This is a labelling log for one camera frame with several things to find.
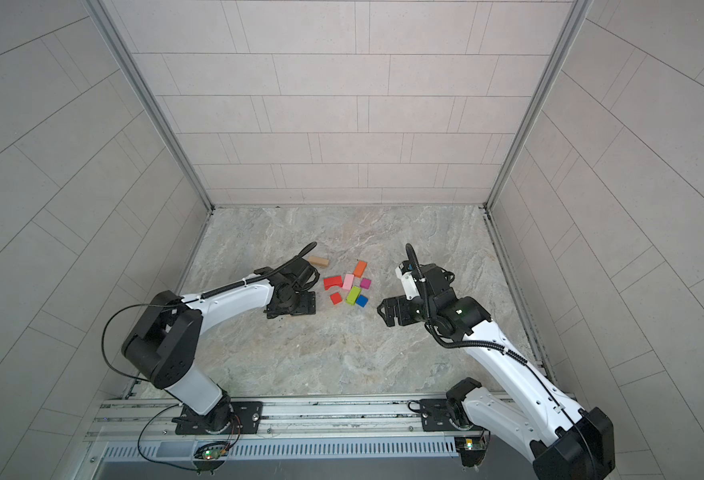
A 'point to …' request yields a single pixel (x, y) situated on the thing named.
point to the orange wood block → (359, 269)
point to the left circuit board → (213, 454)
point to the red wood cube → (336, 298)
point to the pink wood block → (348, 281)
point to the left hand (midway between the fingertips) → (310, 306)
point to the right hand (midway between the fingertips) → (391, 307)
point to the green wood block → (353, 295)
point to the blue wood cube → (361, 300)
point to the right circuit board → (470, 444)
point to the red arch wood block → (333, 281)
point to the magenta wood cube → (365, 283)
